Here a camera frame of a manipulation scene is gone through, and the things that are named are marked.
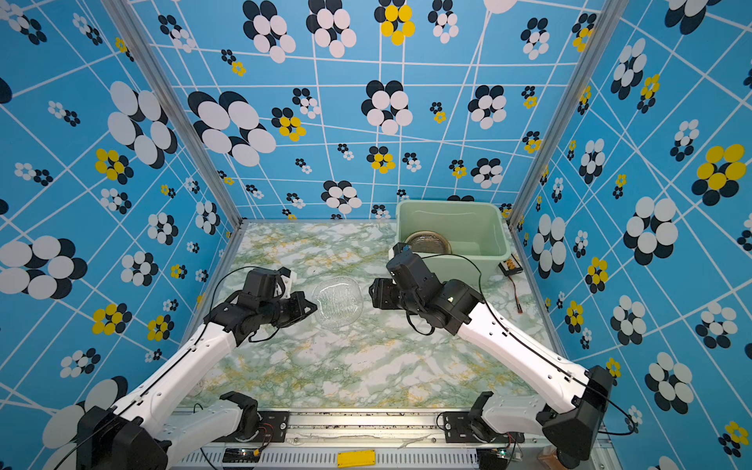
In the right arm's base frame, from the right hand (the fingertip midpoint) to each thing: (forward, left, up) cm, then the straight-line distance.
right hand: (382, 289), depth 71 cm
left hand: (+1, +17, -9) cm, 19 cm away
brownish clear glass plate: (+34, -16, -21) cm, 43 cm away
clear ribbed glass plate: (+3, +12, -11) cm, 16 cm away
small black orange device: (+24, -46, -25) cm, 57 cm away
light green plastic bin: (+34, -28, -20) cm, 48 cm away
